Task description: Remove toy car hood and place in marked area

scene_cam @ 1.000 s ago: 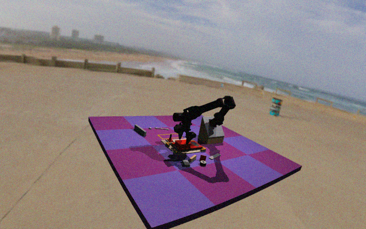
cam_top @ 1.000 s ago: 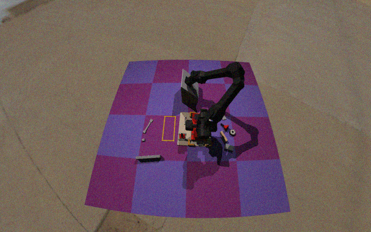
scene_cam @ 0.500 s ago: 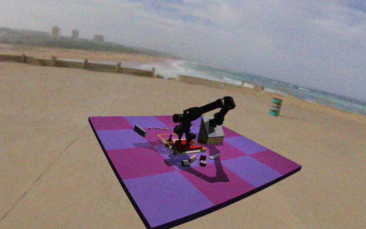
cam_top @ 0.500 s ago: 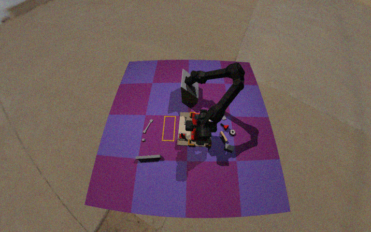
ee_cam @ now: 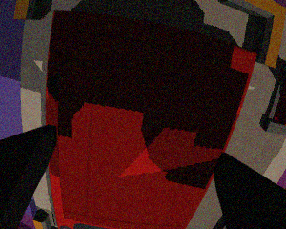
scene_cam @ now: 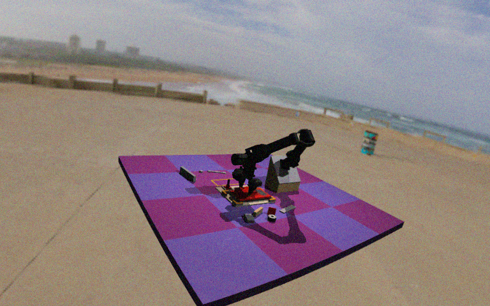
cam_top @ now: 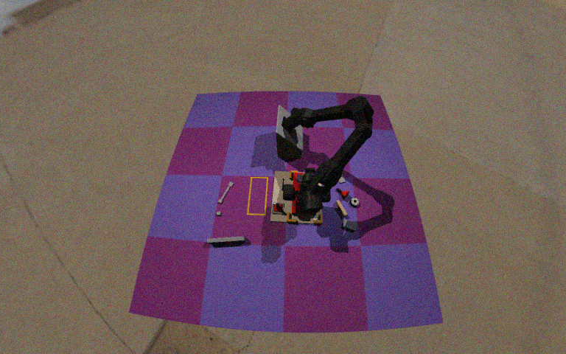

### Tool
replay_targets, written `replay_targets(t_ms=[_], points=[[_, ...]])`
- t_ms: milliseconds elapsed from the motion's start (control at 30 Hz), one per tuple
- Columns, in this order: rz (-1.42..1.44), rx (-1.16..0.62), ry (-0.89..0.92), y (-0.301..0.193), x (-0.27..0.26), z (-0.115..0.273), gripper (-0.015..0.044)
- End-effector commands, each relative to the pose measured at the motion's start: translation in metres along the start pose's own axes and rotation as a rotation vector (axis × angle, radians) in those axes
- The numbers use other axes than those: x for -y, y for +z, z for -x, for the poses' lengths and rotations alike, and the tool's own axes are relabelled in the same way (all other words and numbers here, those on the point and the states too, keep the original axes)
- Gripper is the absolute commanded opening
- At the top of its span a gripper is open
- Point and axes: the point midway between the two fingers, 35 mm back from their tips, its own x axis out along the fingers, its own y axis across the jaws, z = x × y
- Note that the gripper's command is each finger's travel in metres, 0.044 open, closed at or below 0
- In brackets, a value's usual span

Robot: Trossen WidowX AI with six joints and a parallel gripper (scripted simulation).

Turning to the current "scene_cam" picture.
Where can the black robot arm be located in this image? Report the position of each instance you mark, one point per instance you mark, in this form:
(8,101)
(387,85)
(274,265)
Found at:
(262,151)

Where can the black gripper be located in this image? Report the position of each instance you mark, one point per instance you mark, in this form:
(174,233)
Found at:
(252,183)

